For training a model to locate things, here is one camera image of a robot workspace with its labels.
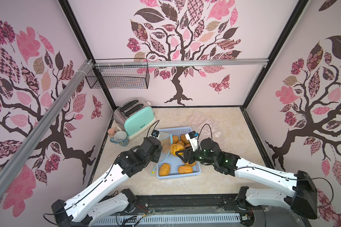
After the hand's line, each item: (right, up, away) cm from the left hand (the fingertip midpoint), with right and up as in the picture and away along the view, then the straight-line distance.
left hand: (154, 151), depth 74 cm
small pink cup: (-31, +8, +18) cm, 37 cm away
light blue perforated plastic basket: (+9, -12, +12) cm, 20 cm away
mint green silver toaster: (-16, +19, +17) cm, 30 cm away
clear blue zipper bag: (+6, +4, +4) cm, 8 cm away
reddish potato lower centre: (+17, -3, -10) cm, 20 cm away
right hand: (+13, +1, -3) cm, 13 cm away
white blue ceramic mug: (-26, +5, +21) cm, 34 cm away
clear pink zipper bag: (+36, +11, +30) cm, 48 cm away
